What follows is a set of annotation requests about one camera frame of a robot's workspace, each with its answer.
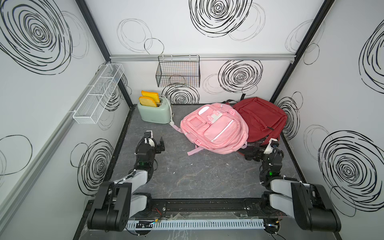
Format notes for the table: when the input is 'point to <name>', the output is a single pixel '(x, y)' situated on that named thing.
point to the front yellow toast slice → (145, 101)
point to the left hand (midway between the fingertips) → (153, 138)
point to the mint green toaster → (161, 114)
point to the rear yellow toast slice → (153, 95)
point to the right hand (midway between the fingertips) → (266, 144)
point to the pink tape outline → (215, 127)
